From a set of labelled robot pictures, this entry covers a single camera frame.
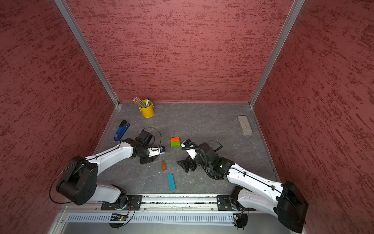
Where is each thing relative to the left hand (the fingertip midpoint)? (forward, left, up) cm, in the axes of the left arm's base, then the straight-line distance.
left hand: (149, 157), depth 88 cm
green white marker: (+40, +7, +9) cm, 41 cm away
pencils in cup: (+36, +11, +14) cm, 40 cm away
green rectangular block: (+10, -16, 0) cm, 19 cm away
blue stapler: (+19, +24, +1) cm, 31 cm away
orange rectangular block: (+14, -16, 0) cm, 21 cm away
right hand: (-6, -22, +11) cm, 26 cm away
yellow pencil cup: (+36, +8, +2) cm, 37 cm away
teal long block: (-15, -16, -1) cm, 22 cm away
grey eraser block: (+25, -66, +1) cm, 70 cm away
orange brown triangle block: (-5, -10, 0) cm, 11 cm away
